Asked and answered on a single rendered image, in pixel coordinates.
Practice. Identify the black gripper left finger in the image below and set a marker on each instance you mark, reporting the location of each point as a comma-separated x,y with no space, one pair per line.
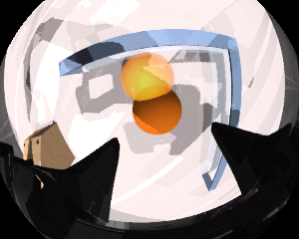
89,182

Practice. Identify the translucent orange ball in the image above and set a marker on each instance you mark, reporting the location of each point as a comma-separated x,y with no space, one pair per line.
146,76

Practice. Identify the brown ball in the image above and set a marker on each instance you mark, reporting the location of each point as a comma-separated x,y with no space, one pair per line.
159,115

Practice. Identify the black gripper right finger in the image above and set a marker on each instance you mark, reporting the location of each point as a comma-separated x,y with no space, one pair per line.
247,153

